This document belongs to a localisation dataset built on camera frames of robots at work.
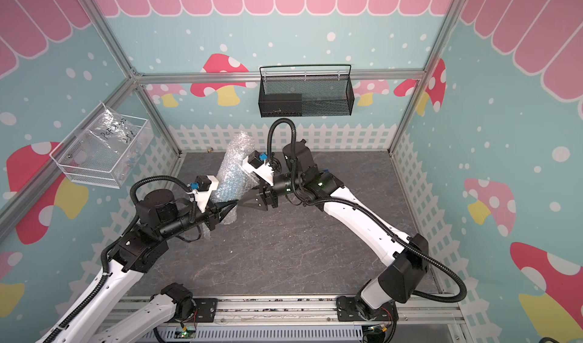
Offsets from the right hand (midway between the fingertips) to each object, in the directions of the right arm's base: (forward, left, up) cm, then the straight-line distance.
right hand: (243, 194), depth 62 cm
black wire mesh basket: (+48, -18, 0) cm, 52 cm away
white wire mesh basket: (+18, +48, 0) cm, 51 cm away
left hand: (+1, +4, -4) cm, 6 cm away
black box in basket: (+43, -8, 0) cm, 44 cm away
